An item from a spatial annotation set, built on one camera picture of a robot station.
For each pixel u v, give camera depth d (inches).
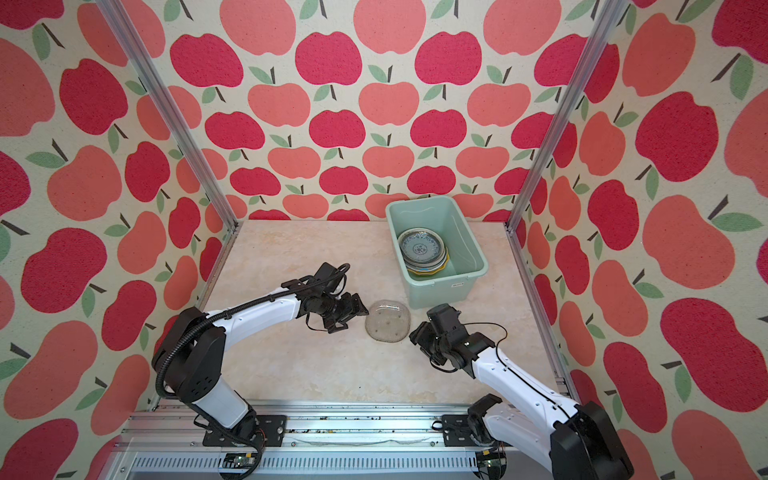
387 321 37.0
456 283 34.4
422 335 29.5
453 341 25.0
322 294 27.6
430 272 40.1
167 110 34.1
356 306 31.2
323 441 28.9
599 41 28.8
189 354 18.4
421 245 42.6
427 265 40.1
